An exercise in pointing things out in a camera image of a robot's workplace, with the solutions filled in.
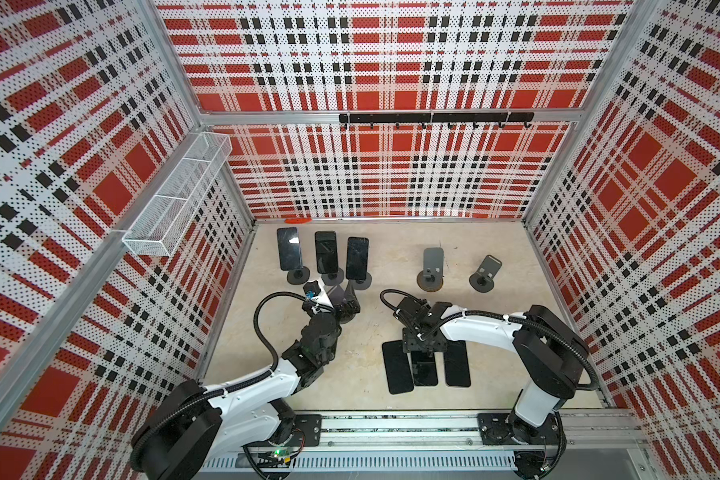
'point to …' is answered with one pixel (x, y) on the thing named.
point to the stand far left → (298, 276)
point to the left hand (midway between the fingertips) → (338, 289)
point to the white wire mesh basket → (161, 224)
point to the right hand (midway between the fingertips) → (420, 347)
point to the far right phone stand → (483, 279)
